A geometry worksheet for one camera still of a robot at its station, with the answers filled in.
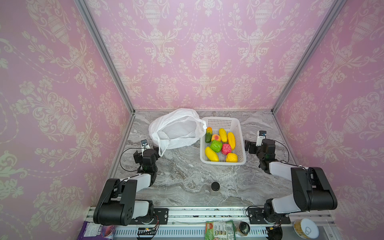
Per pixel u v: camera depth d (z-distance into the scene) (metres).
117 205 0.43
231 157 0.88
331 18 0.71
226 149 0.92
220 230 0.69
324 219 0.73
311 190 0.43
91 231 0.69
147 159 0.69
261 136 0.81
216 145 0.92
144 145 0.76
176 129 1.09
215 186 0.74
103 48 0.84
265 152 0.72
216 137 0.97
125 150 1.01
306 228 0.66
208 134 1.02
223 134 1.00
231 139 0.97
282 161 0.62
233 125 1.03
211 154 0.90
